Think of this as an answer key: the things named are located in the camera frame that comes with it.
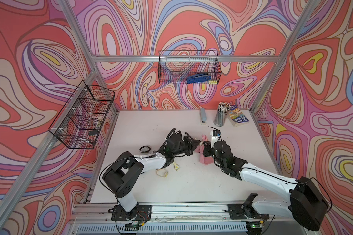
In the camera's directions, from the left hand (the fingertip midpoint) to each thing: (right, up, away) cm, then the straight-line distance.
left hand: (204, 142), depth 79 cm
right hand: (+1, -2, +4) cm, 5 cm away
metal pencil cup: (+16, +16, +23) cm, 32 cm away
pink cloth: (+2, -12, +9) cm, 15 cm away
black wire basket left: (-66, +9, -6) cm, 67 cm away
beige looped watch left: (-24, -19, +7) cm, 32 cm away
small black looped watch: (-37, -7, +17) cm, 41 cm away
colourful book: (+31, +15, +33) cm, 48 cm away
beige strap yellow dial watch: (-15, -16, +9) cm, 24 cm away
